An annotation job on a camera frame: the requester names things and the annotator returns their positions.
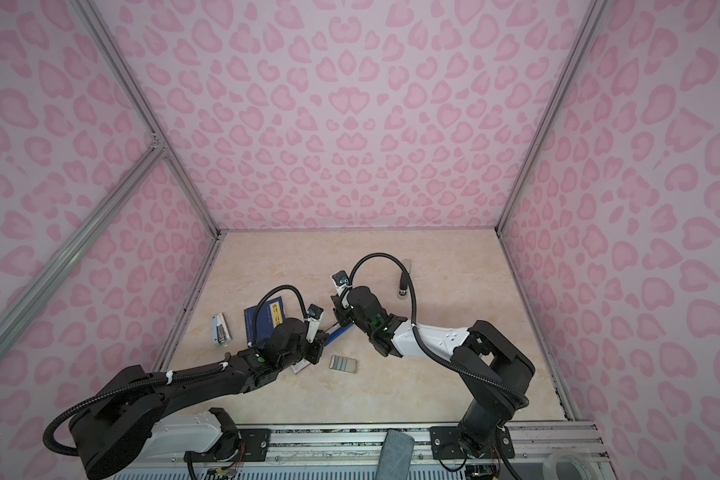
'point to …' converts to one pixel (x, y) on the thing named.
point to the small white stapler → (221, 335)
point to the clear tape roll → (584, 459)
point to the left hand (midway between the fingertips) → (328, 329)
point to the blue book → (270, 315)
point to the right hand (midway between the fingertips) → (336, 293)
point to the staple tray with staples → (343, 364)
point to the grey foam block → (395, 458)
